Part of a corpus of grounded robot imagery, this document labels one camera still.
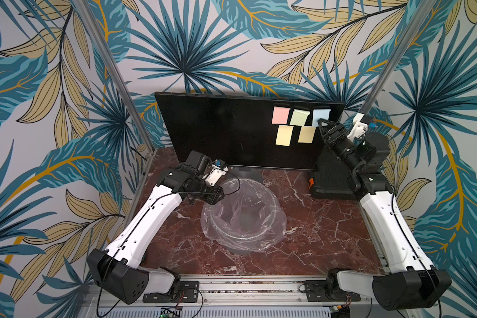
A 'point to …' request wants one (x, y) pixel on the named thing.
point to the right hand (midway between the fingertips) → (320, 123)
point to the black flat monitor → (248, 132)
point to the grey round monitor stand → (249, 172)
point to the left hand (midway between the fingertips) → (216, 196)
